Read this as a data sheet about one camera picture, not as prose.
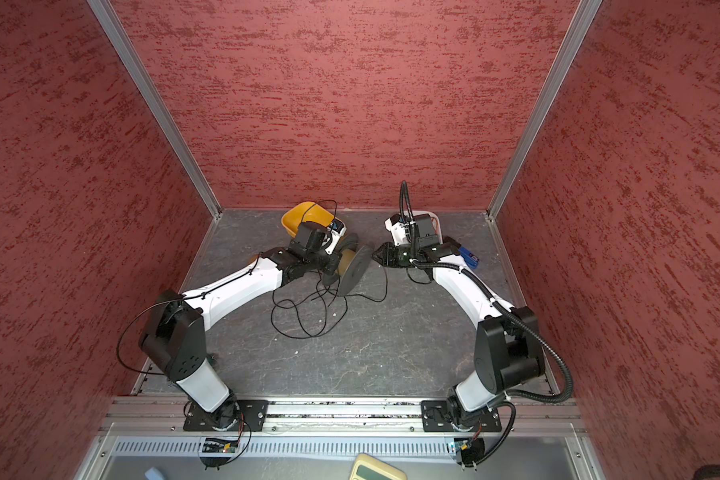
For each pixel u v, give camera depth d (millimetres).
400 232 781
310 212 1191
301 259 664
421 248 660
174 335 454
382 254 746
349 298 952
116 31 739
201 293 488
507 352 443
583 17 713
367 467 659
